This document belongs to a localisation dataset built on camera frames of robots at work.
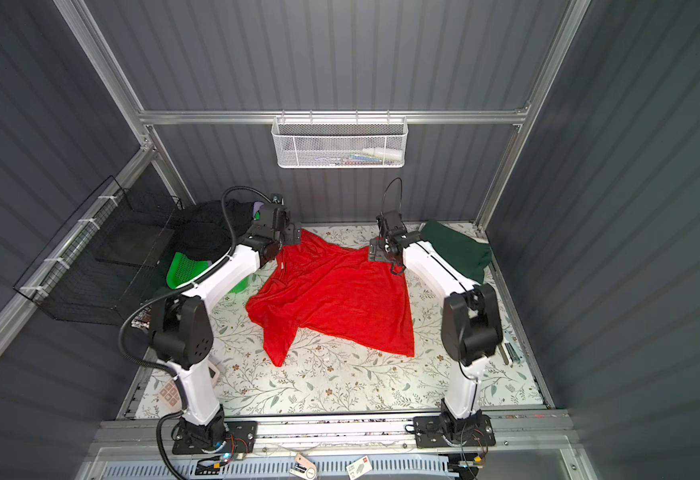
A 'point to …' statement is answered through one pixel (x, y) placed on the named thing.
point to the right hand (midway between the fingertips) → (391, 253)
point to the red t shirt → (333, 294)
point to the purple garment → (256, 207)
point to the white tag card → (303, 467)
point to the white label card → (359, 468)
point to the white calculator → (171, 392)
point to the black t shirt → (200, 228)
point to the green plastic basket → (182, 268)
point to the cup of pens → (143, 318)
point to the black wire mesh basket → (109, 262)
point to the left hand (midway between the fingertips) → (280, 225)
